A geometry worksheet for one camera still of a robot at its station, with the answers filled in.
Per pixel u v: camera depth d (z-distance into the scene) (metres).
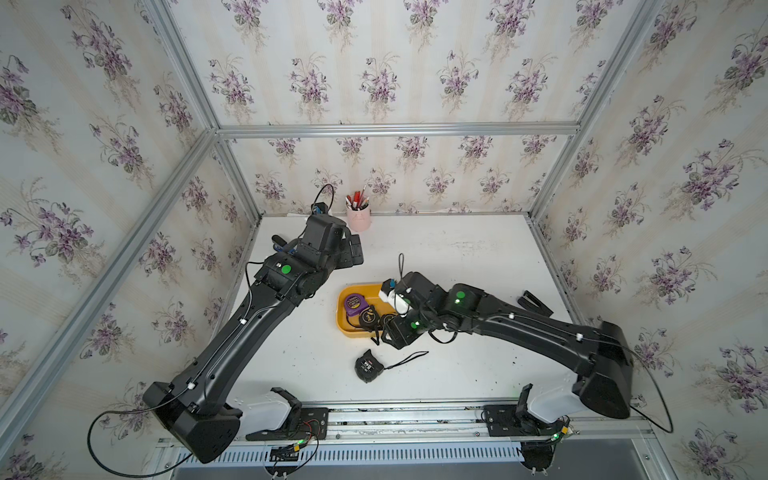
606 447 0.72
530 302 0.93
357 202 1.12
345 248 0.63
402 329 0.63
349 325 0.88
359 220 1.11
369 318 0.88
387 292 0.68
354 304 0.91
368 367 0.79
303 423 0.73
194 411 0.36
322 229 0.49
